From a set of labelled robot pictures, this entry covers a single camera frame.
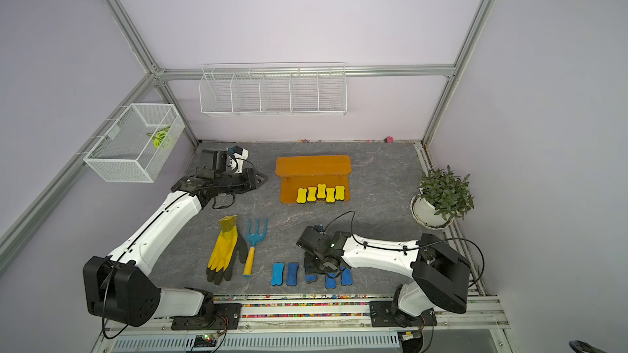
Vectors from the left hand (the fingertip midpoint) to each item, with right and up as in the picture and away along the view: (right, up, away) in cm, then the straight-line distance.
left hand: (265, 180), depth 79 cm
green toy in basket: (-36, +15, +1) cm, 39 cm away
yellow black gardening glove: (-15, -23, +7) cm, 29 cm away
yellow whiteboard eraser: (+10, -7, +20) cm, 24 cm away
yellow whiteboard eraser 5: (+26, -7, +20) cm, 34 cm away
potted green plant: (+57, -5, -2) cm, 58 cm away
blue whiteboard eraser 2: (+9, -31, +1) cm, 33 cm away
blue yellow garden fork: (-7, -22, +10) cm, 25 cm away
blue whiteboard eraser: (+4, -31, +1) cm, 31 cm away
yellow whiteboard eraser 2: (+14, -7, +20) cm, 25 cm away
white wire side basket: (-44, +12, +4) cm, 46 cm away
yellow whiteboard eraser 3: (+18, -6, +20) cm, 28 cm away
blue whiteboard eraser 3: (+15, -32, -1) cm, 35 cm away
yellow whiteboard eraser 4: (+22, -7, +19) cm, 30 cm away
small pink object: (+54, +18, +44) cm, 72 cm away
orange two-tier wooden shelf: (+12, -1, +29) cm, 31 cm away
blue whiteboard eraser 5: (+27, -32, 0) cm, 42 cm away
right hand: (+14, -29, +1) cm, 32 cm away
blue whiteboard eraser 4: (+22, -33, -1) cm, 40 cm away
